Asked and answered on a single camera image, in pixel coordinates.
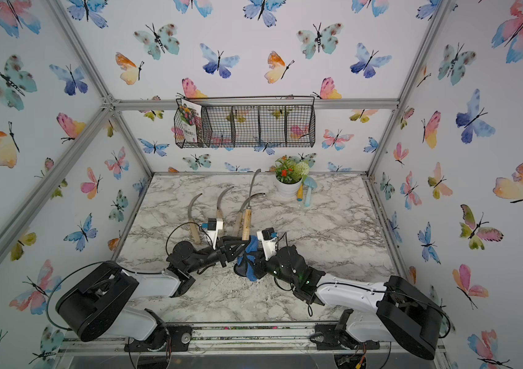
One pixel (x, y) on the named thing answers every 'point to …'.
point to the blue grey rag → (251, 244)
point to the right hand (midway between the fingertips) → (246, 251)
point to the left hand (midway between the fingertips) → (249, 244)
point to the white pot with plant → (290, 174)
